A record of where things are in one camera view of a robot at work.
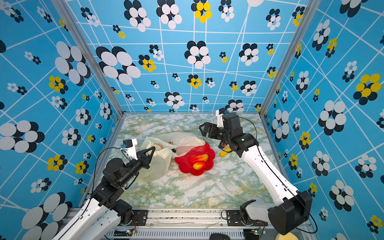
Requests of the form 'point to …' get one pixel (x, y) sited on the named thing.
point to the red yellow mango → (199, 165)
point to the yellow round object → (289, 236)
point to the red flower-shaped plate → (185, 165)
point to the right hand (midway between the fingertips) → (208, 129)
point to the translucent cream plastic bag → (167, 147)
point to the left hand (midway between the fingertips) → (155, 148)
